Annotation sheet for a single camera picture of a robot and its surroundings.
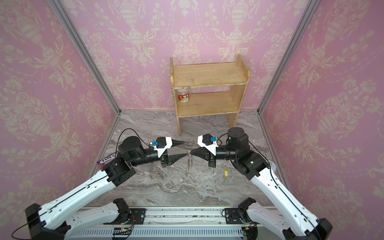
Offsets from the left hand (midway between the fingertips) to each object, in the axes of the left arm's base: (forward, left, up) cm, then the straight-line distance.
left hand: (184, 149), depth 59 cm
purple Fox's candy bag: (+9, +52, -33) cm, 62 cm away
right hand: (+1, -4, -3) cm, 4 cm away
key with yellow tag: (+4, -23, -34) cm, 42 cm away
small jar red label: (+43, +4, -8) cm, 44 cm away
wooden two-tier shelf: (+60, -12, -16) cm, 63 cm away
